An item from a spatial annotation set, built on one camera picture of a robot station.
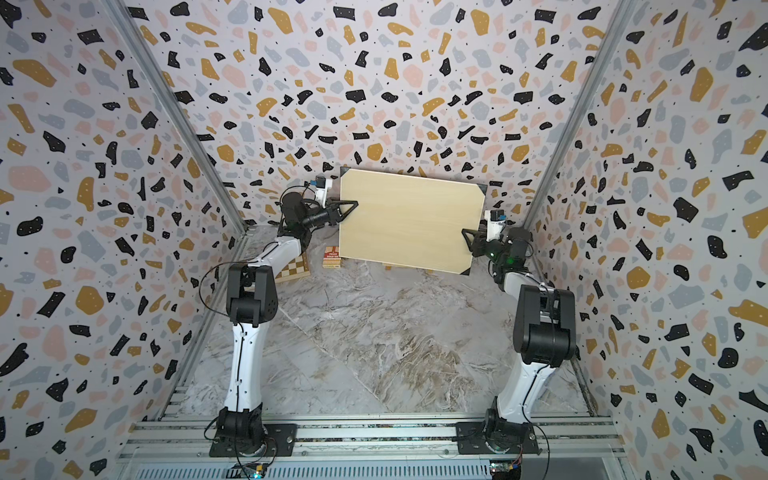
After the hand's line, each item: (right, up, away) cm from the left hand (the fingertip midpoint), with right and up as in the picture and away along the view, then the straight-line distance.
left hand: (361, 203), depth 95 cm
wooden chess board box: (-23, -21, +9) cm, 32 cm away
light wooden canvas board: (+16, -6, -3) cm, 17 cm away
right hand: (+34, -8, -1) cm, 35 cm away
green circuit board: (-23, -67, -25) cm, 75 cm away
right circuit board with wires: (+38, -67, -23) cm, 81 cm away
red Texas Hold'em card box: (-13, -18, +15) cm, 27 cm away
